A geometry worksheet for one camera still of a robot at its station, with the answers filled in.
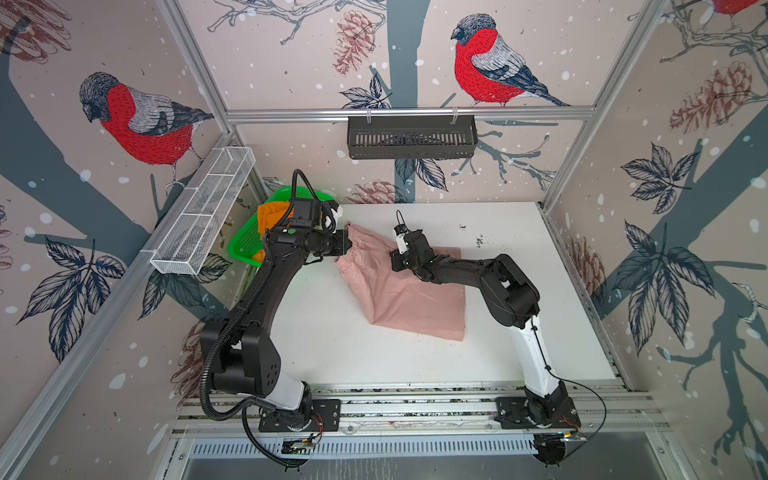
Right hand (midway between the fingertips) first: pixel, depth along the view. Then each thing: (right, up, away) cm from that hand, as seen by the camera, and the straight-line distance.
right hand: (390, 255), depth 104 cm
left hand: (-11, +6, -22) cm, 25 cm away
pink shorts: (+4, -13, -10) cm, 17 cm away
